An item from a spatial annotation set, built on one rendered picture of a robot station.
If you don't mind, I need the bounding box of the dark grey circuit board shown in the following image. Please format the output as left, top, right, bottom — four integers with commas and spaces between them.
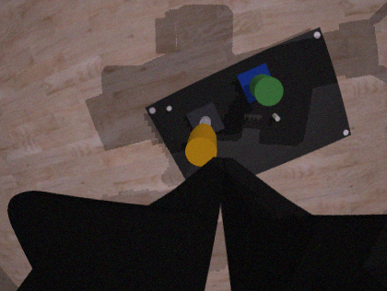
146, 27, 351, 180

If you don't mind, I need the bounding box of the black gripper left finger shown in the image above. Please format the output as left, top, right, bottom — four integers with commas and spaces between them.
7, 157, 224, 291

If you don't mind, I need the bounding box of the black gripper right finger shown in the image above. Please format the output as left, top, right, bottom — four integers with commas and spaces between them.
220, 157, 387, 291

